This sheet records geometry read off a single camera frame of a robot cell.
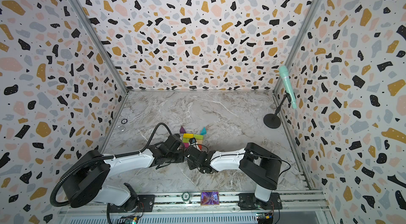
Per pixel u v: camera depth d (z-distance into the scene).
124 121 1.03
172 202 0.75
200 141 0.94
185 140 0.82
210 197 0.75
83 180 0.42
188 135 0.98
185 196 0.70
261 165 0.49
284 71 0.82
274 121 1.03
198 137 0.97
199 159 0.67
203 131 0.97
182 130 0.97
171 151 0.70
